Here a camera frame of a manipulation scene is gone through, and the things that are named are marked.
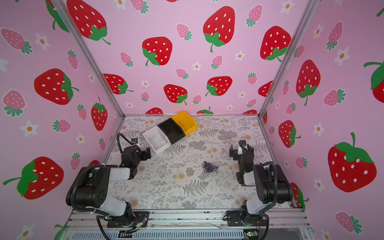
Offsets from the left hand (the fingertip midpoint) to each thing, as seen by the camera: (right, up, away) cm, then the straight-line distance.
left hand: (141, 147), depth 95 cm
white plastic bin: (+7, +5, +12) cm, 15 cm away
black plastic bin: (+18, +10, +16) cm, 26 cm away
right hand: (+63, +2, -4) cm, 64 cm away
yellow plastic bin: (+28, +17, +18) cm, 37 cm away
